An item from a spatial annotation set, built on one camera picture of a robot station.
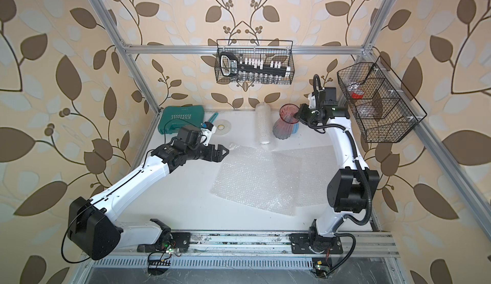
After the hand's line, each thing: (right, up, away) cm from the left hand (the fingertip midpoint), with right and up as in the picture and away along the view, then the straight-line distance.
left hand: (218, 147), depth 79 cm
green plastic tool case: (-32, +14, +32) cm, 48 cm away
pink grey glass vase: (+29, +7, +11) cm, 32 cm away
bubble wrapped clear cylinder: (+21, +10, +24) cm, 33 cm away
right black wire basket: (+67, +18, 0) cm, 70 cm away
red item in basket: (+59, +22, +3) cm, 63 cm away
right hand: (+33, +14, +5) cm, 36 cm away
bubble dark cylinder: (+18, -16, +12) cm, 27 cm away
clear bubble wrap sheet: (+49, -10, +18) cm, 53 cm away
